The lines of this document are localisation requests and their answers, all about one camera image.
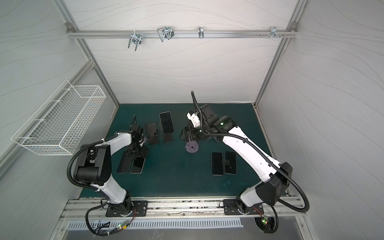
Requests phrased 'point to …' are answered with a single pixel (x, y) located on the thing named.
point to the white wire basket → (58, 126)
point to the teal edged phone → (125, 162)
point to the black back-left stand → (168, 137)
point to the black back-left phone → (166, 122)
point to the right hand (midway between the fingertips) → (188, 132)
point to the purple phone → (217, 163)
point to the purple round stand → (192, 146)
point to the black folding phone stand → (152, 133)
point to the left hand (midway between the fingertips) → (142, 153)
